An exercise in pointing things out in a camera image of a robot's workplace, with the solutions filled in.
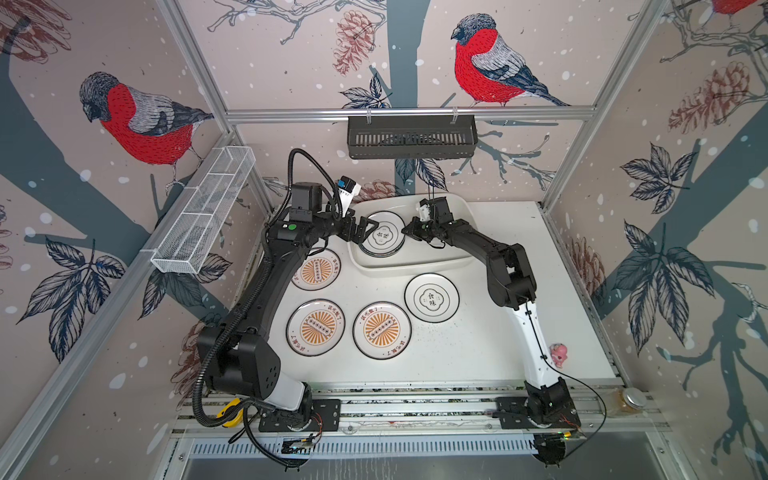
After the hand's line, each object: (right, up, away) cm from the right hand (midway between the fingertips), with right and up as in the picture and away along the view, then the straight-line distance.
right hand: (401, 232), depth 106 cm
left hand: (-11, +4, -29) cm, 32 cm away
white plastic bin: (+5, -8, -5) cm, 10 cm away
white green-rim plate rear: (+10, -21, -11) cm, 26 cm away
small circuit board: (-27, -53, -34) cm, 68 cm away
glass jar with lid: (+51, -38, -39) cm, 75 cm away
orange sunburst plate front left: (-27, -29, -17) cm, 43 cm away
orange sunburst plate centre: (-7, -29, -18) cm, 35 cm away
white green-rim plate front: (-5, -2, +1) cm, 5 cm away
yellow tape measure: (-41, -45, -35) cm, 70 cm away
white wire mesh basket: (-53, -2, -34) cm, 63 cm away
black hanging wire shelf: (+4, +34, -2) cm, 34 cm away
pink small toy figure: (+43, -34, -24) cm, 60 cm away
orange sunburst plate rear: (-29, -14, -4) cm, 32 cm away
